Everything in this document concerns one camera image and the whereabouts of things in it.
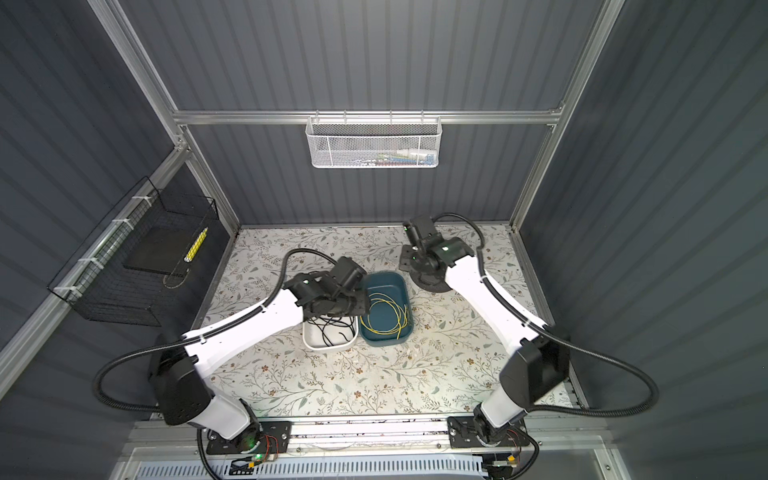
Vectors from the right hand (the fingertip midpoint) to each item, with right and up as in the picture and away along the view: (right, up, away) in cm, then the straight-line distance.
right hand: (410, 262), depth 81 cm
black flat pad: (-63, +3, -6) cm, 64 cm away
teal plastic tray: (-5, -19, +13) cm, 23 cm away
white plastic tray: (-25, -22, +10) cm, 34 cm away
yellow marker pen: (-57, +2, -6) cm, 57 cm away
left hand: (-12, -11, -1) cm, 17 cm away
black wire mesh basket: (-69, -4, -18) cm, 72 cm away
